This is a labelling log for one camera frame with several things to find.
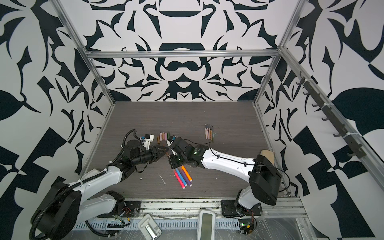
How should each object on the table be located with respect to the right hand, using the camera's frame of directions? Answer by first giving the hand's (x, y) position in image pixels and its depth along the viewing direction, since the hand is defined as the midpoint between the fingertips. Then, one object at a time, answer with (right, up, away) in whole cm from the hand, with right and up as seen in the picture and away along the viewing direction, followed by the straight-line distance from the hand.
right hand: (169, 161), depth 77 cm
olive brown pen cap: (-10, +8, +22) cm, 26 cm away
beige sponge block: (+58, 0, +14) cm, 60 cm away
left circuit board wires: (-23, -30, -4) cm, 38 cm away
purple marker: (+8, -11, +7) cm, 15 cm away
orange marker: (+9, -9, +8) cm, 15 cm away
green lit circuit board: (+37, -29, -6) cm, 47 cm away
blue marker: (+6, -11, +6) cm, 14 cm away
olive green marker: (+25, +10, +25) cm, 37 cm away
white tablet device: (+18, -26, -9) cm, 33 cm away
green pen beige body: (+21, +12, +25) cm, 35 cm away
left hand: (0, +6, +3) cm, 7 cm away
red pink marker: (+5, -13, +6) cm, 15 cm away
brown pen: (+23, +12, +25) cm, 36 cm away
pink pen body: (+22, +11, +25) cm, 35 cm away
